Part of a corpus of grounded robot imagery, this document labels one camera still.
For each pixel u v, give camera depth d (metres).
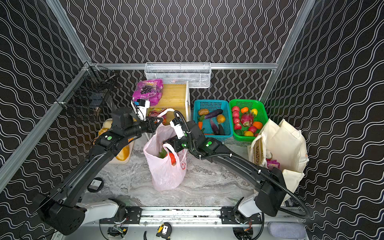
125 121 0.53
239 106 1.17
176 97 0.82
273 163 0.78
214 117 1.16
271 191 0.40
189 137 0.54
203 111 1.16
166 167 0.73
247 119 1.06
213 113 1.14
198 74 1.03
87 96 0.93
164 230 0.69
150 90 0.78
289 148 0.80
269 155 0.84
